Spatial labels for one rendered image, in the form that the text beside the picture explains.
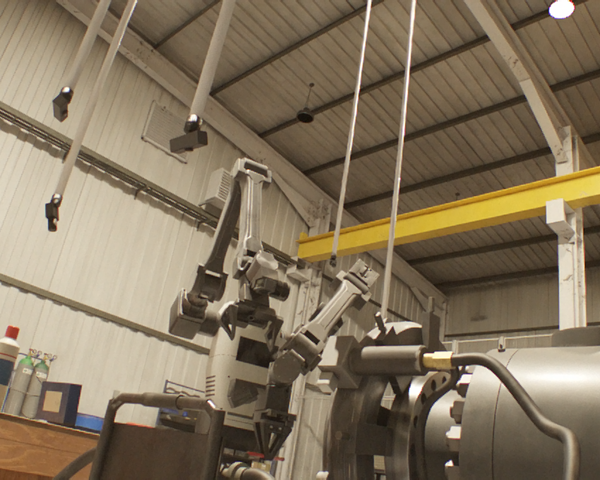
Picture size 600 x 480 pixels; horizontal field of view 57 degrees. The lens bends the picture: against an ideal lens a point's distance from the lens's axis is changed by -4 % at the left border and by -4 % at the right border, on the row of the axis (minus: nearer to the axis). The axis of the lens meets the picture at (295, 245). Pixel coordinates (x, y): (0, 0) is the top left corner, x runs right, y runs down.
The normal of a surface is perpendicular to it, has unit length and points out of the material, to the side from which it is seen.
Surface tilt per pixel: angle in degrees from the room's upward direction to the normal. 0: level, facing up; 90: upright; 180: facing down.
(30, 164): 90
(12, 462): 90
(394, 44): 173
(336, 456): 102
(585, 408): 74
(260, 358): 90
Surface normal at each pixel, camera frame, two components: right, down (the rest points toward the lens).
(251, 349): 0.46, -0.28
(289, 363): 0.14, -0.36
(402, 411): -0.52, -0.66
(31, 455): 0.78, -0.12
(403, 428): -0.59, -0.47
